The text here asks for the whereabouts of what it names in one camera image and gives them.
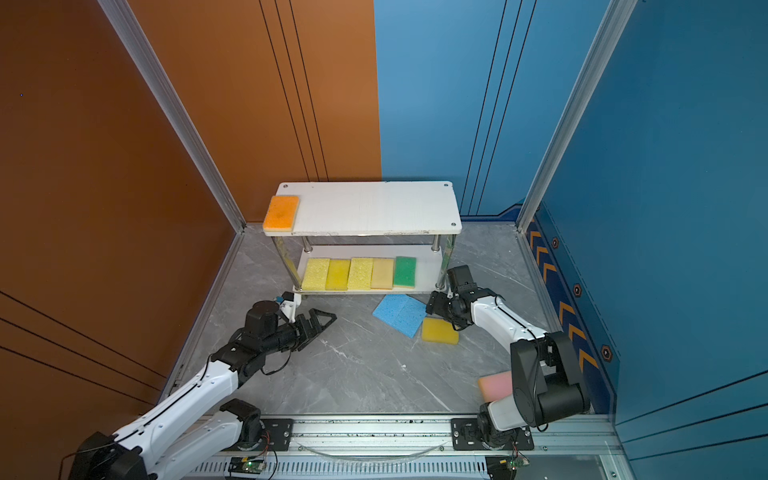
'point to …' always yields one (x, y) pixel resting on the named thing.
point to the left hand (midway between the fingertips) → (330, 321)
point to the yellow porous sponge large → (315, 274)
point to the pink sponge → (496, 386)
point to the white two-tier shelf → (369, 237)
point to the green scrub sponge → (405, 271)
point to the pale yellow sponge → (382, 273)
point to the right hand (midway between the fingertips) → (434, 310)
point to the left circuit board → (251, 465)
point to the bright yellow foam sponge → (338, 274)
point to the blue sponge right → (412, 316)
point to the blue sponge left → (390, 308)
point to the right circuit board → (504, 467)
